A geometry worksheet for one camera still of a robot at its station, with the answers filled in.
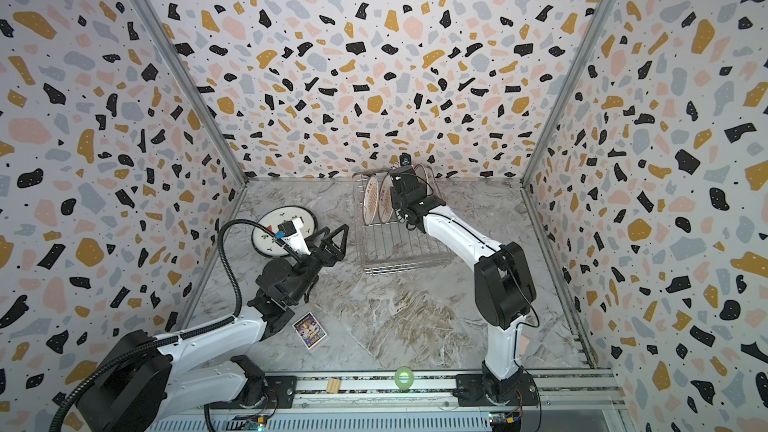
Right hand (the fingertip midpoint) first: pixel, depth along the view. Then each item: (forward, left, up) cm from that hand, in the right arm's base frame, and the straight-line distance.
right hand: (402, 179), depth 89 cm
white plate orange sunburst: (+8, +12, -19) cm, 24 cm away
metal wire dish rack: (-10, +5, -22) cm, 24 cm away
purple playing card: (-38, +25, -21) cm, 50 cm away
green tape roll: (-50, -1, -23) cm, 55 cm away
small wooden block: (-51, +16, -22) cm, 58 cm away
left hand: (-20, +15, +4) cm, 26 cm away
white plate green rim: (+6, +6, -17) cm, 19 cm away
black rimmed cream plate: (-10, +45, -22) cm, 51 cm away
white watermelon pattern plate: (-10, +45, -22) cm, 51 cm away
